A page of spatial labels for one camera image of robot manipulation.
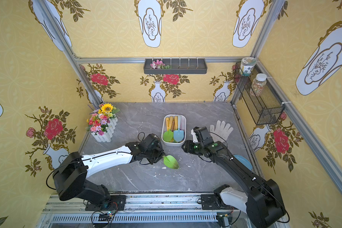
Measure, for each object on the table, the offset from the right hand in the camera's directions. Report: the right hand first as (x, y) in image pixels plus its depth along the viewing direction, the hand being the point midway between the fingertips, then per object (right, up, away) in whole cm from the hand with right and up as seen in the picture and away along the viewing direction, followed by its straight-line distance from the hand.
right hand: (187, 145), depth 83 cm
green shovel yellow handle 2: (-6, +12, +18) cm, 23 cm away
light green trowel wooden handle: (-9, +9, +18) cm, 22 cm away
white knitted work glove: (+27, +5, +19) cm, 33 cm away
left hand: (-14, -5, +2) cm, 15 cm away
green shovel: (-11, -9, -2) cm, 14 cm away
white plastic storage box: (-1, +9, +20) cm, 22 cm away
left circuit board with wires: (-41, -32, -13) cm, 54 cm away
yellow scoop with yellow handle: (-12, +12, +19) cm, 25 cm away
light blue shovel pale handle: (-5, +4, +13) cm, 14 cm away
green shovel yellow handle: (-12, +3, +13) cm, 18 cm away
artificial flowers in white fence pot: (-53, +13, +5) cm, 54 cm away
